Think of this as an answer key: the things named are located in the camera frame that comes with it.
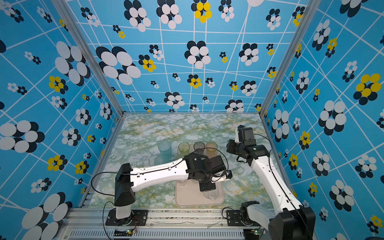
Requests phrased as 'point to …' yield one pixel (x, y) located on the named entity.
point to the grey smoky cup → (199, 145)
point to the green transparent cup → (183, 148)
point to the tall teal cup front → (160, 160)
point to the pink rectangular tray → (187, 192)
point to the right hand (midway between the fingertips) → (230, 145)
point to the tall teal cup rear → (165, 149)
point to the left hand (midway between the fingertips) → (213, 184)
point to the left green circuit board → (128, 232)
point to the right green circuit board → (254, 231)
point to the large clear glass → (211, 194)
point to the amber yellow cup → (212, 152)
